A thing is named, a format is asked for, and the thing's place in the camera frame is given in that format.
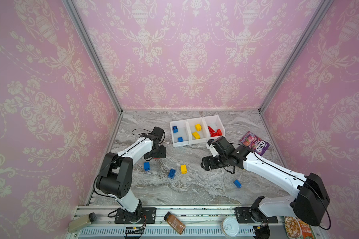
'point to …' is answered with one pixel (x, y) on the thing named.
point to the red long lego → (211, 130)
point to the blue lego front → (237, 183)
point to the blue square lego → (180, 139)
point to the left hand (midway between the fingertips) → (158, 155)
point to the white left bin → (181, 134)
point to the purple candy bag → (257, 144)
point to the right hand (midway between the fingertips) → (207, 163)
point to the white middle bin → (197, 131)
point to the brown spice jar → (178, 226)
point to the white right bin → (214, 127)
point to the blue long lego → (171, 174)
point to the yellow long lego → (196, 135)
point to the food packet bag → (295, 228)
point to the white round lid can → (230, 226)
